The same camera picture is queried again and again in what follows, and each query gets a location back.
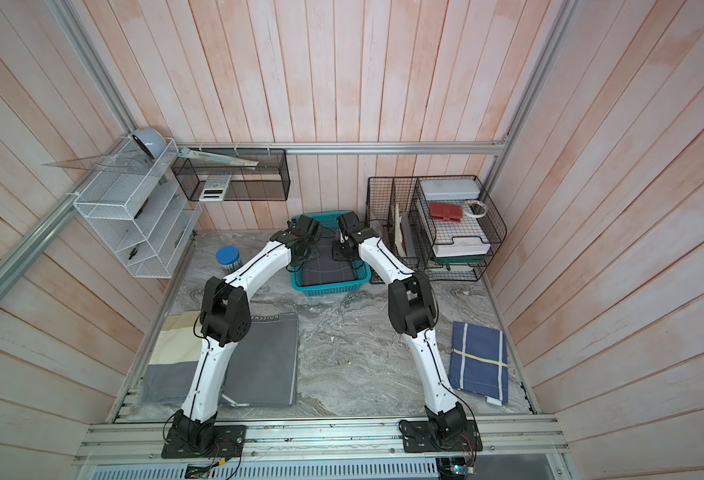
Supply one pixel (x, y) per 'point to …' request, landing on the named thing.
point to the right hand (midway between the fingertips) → (338, 251)
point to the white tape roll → (469, 213)
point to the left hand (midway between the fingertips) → (310, 255)
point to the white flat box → (450, 189)
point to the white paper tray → (455, 229)
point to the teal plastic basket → (331, 290)
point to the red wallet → (449, 212)
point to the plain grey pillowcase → (262, 368)
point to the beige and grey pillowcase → (174, 360)
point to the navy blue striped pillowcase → (479, 361)
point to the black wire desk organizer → (397, 210)
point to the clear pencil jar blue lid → (228, 258)
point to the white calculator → (214, 188)
